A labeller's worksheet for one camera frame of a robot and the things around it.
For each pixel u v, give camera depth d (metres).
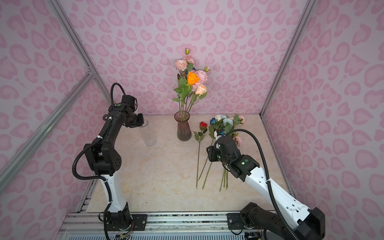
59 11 0.70
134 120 0.80
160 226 0.73
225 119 1.07
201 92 0.72
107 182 0.58
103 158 0.54
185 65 0.78
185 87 0.78
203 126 1.09
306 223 0.38
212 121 1.11
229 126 1.04
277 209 0.39
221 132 0.66
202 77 0.79
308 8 0.70
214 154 0.66
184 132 1.03
